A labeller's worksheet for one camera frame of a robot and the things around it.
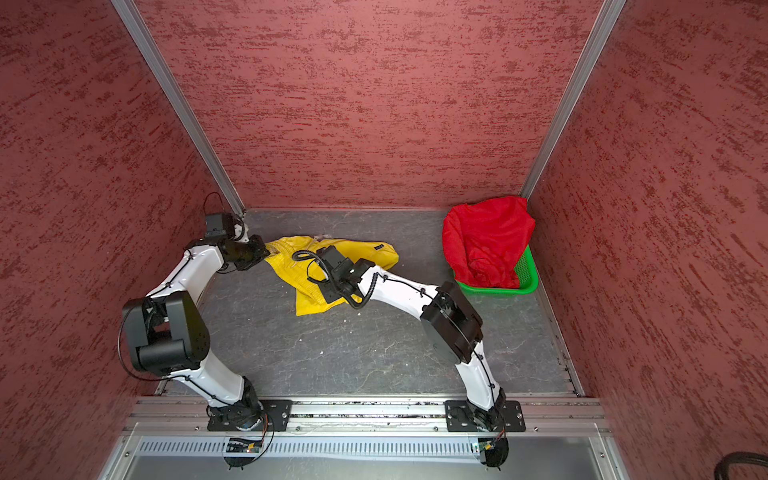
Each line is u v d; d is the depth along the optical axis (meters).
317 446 0.71
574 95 0.85
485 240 1.03
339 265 0.68
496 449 0.73
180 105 0.88
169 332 0.46
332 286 0.66
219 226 0.72
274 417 0.77
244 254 0.85
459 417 0.74
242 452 0.73
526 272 0.95
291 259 0.69
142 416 0.76
